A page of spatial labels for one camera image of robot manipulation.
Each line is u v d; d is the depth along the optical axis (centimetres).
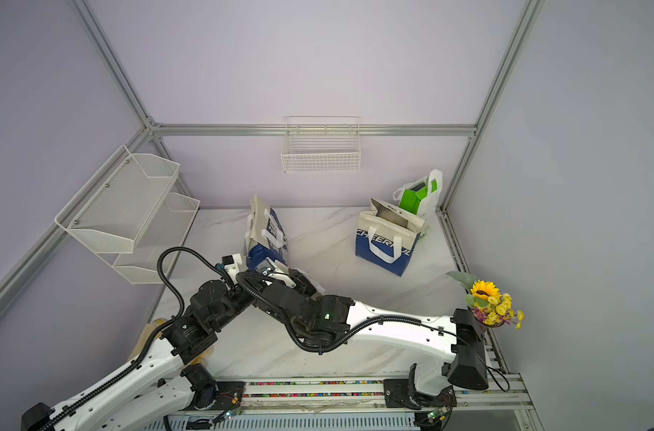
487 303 65
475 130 93
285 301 45
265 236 85
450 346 40
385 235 85
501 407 73
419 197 86
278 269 58
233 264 67
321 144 105
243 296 61
